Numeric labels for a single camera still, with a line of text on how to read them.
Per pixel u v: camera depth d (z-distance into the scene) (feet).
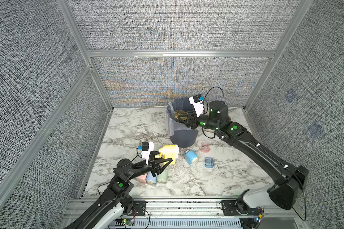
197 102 1.95
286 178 1.32
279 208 1.48
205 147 3.19
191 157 2.82
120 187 1.83
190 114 1.99
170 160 1.99
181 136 2.73
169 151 1.96
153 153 2.08
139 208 2.41
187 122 2.05
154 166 1.88
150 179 2.50
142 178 2.54
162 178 2.50
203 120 1.96
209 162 2.95
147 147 1.86
